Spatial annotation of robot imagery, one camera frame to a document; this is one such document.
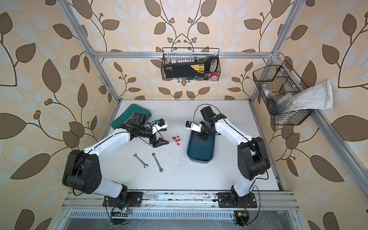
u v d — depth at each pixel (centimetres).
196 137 97
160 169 85
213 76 87
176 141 97
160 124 72
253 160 46
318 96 57
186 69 82
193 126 77
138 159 89
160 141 74
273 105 64
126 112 106
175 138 99
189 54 89
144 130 72
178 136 99
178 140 97
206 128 75
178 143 96
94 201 76
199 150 90
